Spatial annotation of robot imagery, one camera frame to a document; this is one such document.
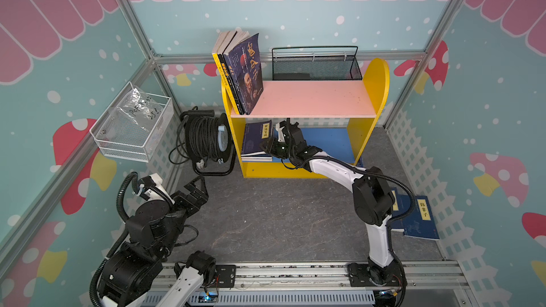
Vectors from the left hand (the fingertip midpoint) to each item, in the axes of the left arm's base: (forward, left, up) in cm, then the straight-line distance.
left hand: (196, 188), depth 60 cm
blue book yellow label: (+8, -72, -29) cm, 79 cm away
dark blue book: (+3, -82, -32) cm, 88 cm away
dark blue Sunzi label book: (+23, -15, -14) cm, 31 cm away
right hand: (+27, -15, -13) cm, 34 cm away
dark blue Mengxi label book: (+35, -13, -13) cm, 39 cm away
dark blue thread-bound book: (+23, -14, -19) cm, 33 cm away
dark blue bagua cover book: (+23, -14, -17) cm, 32 cm away
